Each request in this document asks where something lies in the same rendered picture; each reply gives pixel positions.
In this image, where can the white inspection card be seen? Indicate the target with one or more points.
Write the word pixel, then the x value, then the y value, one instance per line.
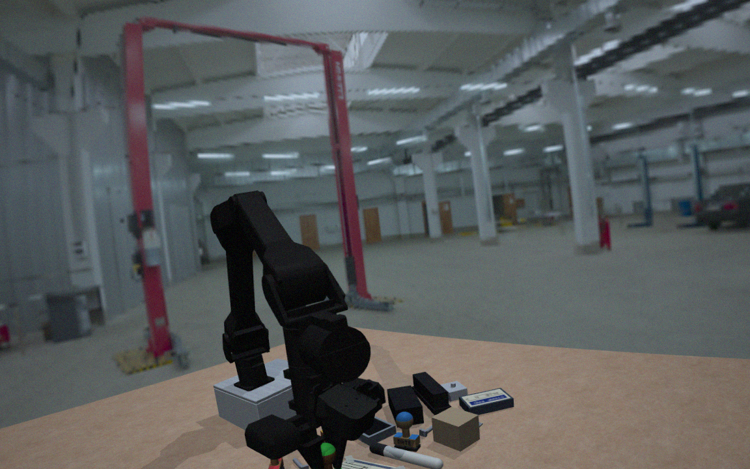
pixel 351 463

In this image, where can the red rubber stamp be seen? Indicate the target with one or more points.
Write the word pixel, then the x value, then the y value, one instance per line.
pixel 276 464

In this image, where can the green and brown stamp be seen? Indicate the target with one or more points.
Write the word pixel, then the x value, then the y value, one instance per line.
pixel 329 454

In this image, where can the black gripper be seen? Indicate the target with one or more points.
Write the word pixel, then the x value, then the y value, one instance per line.
pixel 274 437

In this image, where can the grey cylinder with black end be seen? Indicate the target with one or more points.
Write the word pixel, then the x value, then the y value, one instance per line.
pixel 406 456

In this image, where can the blue and brown rubber stamp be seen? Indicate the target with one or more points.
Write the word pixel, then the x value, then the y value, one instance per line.
pixel 405 440

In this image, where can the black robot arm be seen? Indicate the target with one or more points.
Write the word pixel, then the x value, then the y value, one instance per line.
pixel 315 336

